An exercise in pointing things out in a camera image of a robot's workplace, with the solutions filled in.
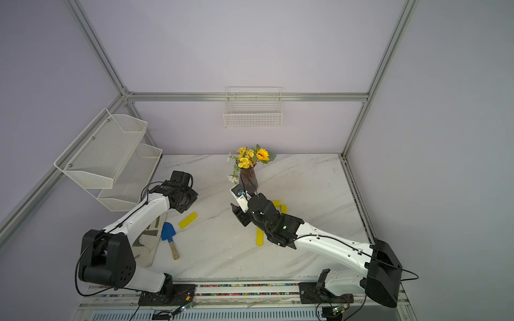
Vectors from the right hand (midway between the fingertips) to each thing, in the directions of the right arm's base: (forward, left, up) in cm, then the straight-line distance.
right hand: (240, 201), depth 74 cm
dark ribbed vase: (+14, -2, -5) cm, 15 cm away
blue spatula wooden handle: (-2, +35, -22) cm, 41 cm away
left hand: (+8, +23, -12) cm, 27 cm away
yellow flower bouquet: (+18, -2, +5) cm, 19 cm away
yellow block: (+4, +28, -21) cm, 35 cm away
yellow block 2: (-5, -7, -23) cm, 24 cm away
